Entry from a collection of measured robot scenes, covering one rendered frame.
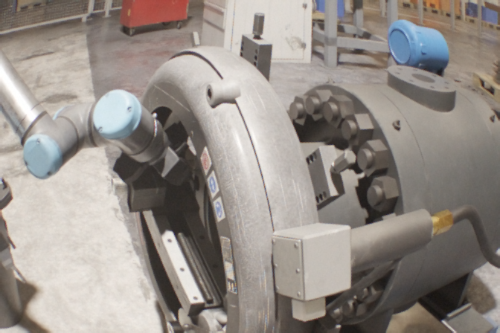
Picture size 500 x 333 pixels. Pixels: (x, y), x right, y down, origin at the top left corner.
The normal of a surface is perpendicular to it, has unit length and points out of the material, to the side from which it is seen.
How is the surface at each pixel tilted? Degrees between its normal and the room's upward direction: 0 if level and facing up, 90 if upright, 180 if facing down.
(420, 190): 57
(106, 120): 52
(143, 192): 115
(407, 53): 90
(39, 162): 93
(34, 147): 93
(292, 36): 90
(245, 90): 24
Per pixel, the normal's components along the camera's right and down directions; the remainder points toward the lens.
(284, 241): -0.91, 0.11
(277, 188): 0.35, -0.29
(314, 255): 0.41, -0.01
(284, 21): 0.32, 0.38
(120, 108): -0.21, -0.30
